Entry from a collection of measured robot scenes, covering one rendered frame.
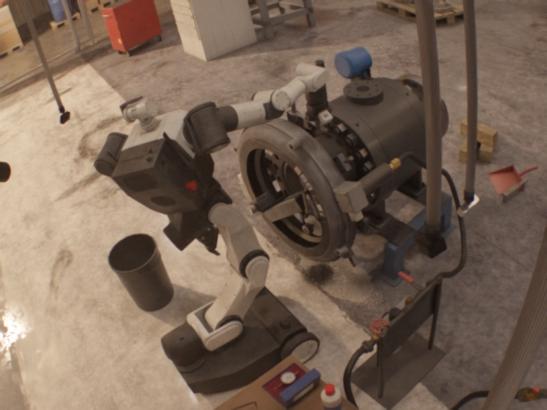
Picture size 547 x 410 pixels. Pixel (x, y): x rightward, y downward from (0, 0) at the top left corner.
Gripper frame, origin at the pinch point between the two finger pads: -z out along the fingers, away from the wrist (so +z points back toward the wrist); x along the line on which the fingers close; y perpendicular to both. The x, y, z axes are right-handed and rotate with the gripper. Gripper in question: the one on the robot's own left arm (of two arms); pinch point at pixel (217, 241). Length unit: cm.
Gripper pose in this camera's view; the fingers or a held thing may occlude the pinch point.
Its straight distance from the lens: 235.2
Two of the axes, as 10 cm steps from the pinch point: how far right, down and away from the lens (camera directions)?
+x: 1.0, -9.0, 4.3
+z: -4.6, -4.2, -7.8
